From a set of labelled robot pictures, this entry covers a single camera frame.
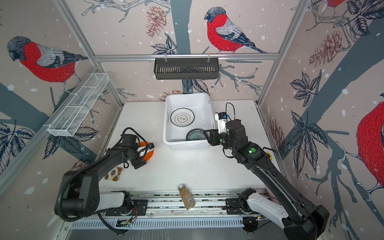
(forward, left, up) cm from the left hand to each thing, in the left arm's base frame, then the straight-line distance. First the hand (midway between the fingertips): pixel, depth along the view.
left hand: (137, 154), depth 90 cm
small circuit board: (-34, 0, -5) cm, 35 cm away
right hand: (-1, -40, +25) cm, 47 cm away
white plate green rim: (+30, -26, -1) cm, 40 cm away
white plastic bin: (+13, -22, -2) cm, 26 cm away
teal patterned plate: (+14, -36, -1) cm, 39 cm away
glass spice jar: (-25, -32, +2) cm, 41 cm away
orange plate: (-1, -7, -1) cm, 7 cm away
